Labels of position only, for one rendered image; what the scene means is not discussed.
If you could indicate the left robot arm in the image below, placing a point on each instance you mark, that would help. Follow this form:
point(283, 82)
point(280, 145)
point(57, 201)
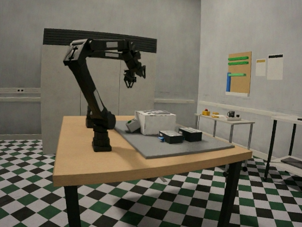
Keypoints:
point(106, 55)

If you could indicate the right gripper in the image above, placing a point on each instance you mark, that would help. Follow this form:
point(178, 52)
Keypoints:
point(131, 67)

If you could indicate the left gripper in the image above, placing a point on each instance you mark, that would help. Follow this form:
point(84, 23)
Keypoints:
point(129, 80)

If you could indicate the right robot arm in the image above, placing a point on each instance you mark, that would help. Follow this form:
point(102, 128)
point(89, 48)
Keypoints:
point(75, 59)

